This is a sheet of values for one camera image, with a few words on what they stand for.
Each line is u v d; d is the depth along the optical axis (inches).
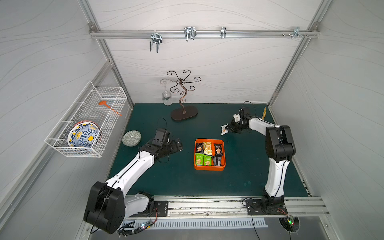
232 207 29.6
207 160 34.7
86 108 27.7
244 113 33.7
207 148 36.6
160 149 24.7
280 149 22.3
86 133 24.6
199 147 36.6
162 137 25.5
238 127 35.7
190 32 30.2
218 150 36.6
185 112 45.1
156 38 30.8
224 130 40.1
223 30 28.3
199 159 34.6
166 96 37.7
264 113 45.3
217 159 34.6
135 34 31.8
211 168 34.0
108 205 15.4
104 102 30.9
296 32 30.1
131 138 38.7
